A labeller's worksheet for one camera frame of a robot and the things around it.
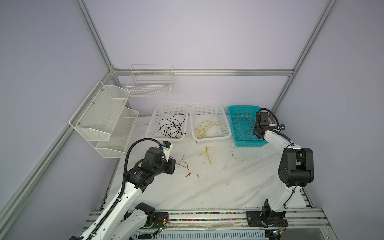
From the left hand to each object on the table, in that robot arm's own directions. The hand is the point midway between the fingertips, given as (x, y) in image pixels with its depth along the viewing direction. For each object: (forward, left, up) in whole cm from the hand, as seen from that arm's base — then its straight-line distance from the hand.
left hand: (173, 162), depth 76 cm
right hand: (+29, -54, -1) cm, 61 cm away
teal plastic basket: (+46, -49, -17) cm, 69 cm away
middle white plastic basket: (+51, -27, -13) cm, 59 cm away
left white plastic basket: (+43, +10, -15) cm, 47 cm away
